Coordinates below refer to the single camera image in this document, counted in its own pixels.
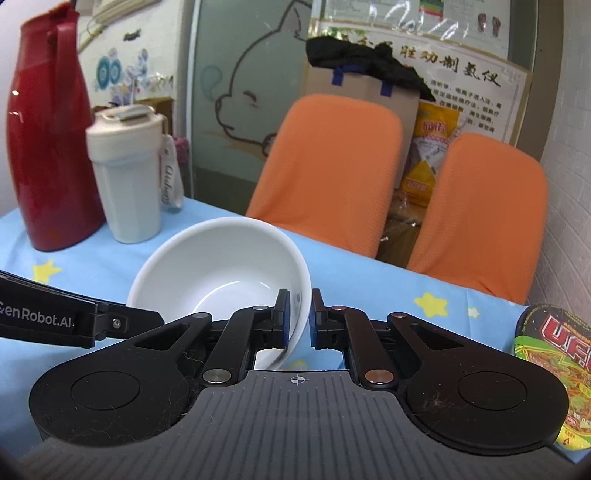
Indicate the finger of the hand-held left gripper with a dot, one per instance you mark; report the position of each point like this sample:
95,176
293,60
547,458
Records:
134,319

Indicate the white air conditioner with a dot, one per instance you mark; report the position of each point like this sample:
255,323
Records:
124,14

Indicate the white travel tumbler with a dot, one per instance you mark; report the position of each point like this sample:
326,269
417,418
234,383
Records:
127,180

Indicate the green instant noodle bowl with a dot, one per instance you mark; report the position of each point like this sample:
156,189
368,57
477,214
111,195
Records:
561,369

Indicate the white ceramic bowl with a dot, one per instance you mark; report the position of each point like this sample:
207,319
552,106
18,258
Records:
221,267

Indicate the glass panel with cat drawing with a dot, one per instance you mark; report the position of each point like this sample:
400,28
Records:
240,92

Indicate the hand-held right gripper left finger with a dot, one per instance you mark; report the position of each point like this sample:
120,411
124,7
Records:
284,323

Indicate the yellow snack bag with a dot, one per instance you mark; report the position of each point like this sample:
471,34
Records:
429,157

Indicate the glossy wall poster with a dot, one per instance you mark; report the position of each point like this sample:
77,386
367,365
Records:
369,16

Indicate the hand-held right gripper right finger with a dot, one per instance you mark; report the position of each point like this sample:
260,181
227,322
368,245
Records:
316,323

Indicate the red thermos jug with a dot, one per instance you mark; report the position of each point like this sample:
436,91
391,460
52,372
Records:
51,138

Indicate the black cloth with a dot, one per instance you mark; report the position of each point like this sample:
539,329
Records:
364,57

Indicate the orange chair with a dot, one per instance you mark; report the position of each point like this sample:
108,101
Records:
328,170
480,217

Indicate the framed wall poster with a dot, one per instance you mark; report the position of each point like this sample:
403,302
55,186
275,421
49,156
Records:
480,87

